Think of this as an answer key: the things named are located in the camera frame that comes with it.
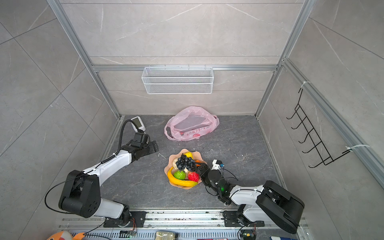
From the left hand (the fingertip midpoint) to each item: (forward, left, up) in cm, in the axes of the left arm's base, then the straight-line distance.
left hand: (152, 144), depth 91 cm
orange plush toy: (-44, +32, -5) cm, 55 cm away
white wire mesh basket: (+39, -17, +20) cm, 46 cm away
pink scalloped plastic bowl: (-17, -19, -2) cm, 26 cm away
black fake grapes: (-14, -20, +2) cm, 25 cm away
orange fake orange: (-16, -28, +1) cm, 32 cm away
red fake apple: (-21, -25, -2) cm, 33 cm away
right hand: (-15, -26, -2) cm, 31 cm away
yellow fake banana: (-24, -18, -2) cm, 30 cm away
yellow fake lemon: (-8, -23, -1) cm, 24 cm away
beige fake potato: (-12, -14, -3) cm, 19 cm away
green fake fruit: (-20, -18, -2) cm, 27 cm away
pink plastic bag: (+24, -24, -9) cm, 35 cm away
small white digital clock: (+20, +13, -2) cm, 24 cm away
